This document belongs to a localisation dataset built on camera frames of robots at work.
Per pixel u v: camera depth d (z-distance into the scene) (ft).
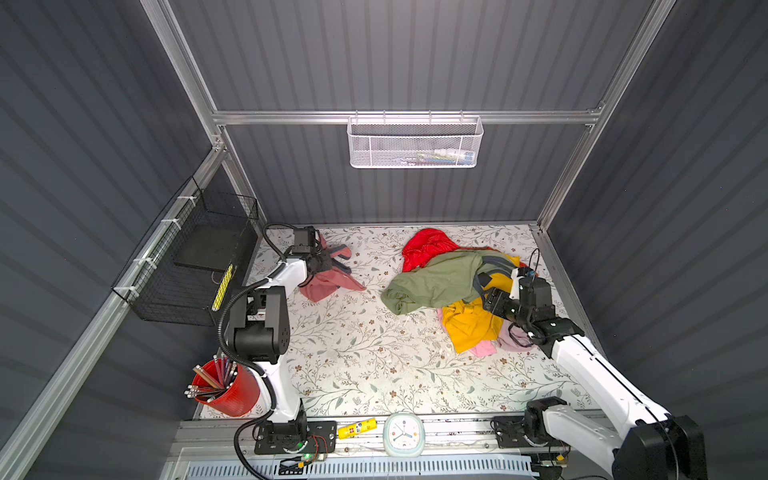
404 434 2.35
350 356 2.85
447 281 3.09
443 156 3.01
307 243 2.58
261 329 1.70
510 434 2.41
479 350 2.89
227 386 2.22
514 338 2.31
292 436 2.21
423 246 3.57
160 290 2.21
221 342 1.53
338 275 3.23
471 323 2.92
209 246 2.42
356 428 2.42
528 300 2.15
